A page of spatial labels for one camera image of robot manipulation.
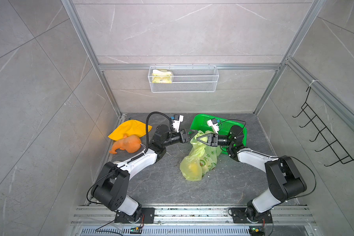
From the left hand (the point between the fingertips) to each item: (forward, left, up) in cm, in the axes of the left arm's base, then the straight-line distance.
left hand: (197, 130), depth 74 cm
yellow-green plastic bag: (-9, -3, -15) cm, 17 cm away
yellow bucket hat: (+24, +46, -25) cm, 58 cm away
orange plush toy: (+6, +40, -20) cm, 46 cm away
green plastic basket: (+21, -6, -18) cm, 28 cm away
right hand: (-3, -1, -5) cm, 6 cm away
